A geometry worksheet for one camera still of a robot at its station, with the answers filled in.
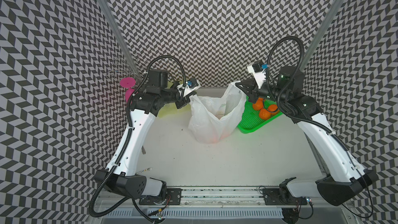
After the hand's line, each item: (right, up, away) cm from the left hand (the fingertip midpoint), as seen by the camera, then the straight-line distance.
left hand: (192, 92), depth 68 cm
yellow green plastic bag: (-17, -10, +31) cm, 37 cm away
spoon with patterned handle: (-24, -40, +12) cm, 48 cm away
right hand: (+19, +2, -7) cm, 21 cm away
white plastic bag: (+10, -13, +3) cm, 16 cm away
